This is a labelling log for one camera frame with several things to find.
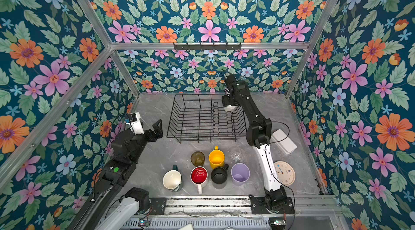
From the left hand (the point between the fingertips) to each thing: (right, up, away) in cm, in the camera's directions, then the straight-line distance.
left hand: (153, 118), depth 70 cm
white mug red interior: (+19, -30, +11) cm, 37 cm away
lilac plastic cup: (+39, -29, +10) cm, 50 cm away
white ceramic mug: (+35, +4, +25) cm, 44 cm away
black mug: (+29, -30, +12) cm, 43 cm away
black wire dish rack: (+19, -2, +35) cm, 40 cm away
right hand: (+36, +8, +30) cm, 48 cm away
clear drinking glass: (+39, -23, +19) cm, 49 cm away
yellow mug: (+28, -23, +17) cm, 40 cm away
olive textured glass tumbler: (+17, -24, +18) cm, 34 cm away
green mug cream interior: (+5, -32, +11) cm, 34 cm away
